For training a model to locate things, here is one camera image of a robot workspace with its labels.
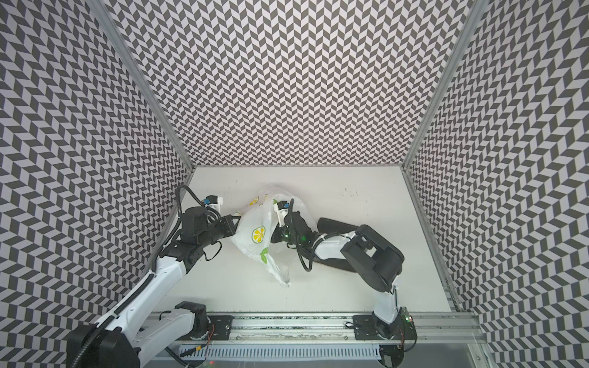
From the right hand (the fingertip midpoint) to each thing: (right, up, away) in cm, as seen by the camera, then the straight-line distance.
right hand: (263, 234), depth 86 cm
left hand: (-7, +7, -5) cm, 11 cm away
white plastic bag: (+1, +6, -10) cm, 11 cm away
